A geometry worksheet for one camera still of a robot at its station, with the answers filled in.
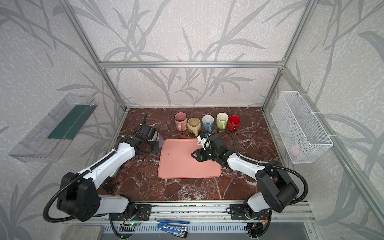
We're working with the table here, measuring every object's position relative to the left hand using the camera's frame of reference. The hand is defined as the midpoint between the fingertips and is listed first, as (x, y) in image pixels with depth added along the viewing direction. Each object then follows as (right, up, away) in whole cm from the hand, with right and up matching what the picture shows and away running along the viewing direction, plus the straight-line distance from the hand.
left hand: (157, 143), depth 86 cm
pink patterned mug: (+12, +13, +13) cm, 22 cm away
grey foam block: (-28, -37, -20) cm, 50 cm away
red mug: (+49, +12, +21) cm, 55 cm away
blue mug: (+30, +14, +19) cm, 38 cm away
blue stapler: (+13, -36, -18) cm, 42 cm away
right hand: (+21, -3, -1) cm, 22 cm away
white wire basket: (+68, +7, -25) cm, 73 cm away
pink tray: (+10, -12, +7) cm, 17 cm away
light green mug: (+40, +14, +16) cm, 45 cm away
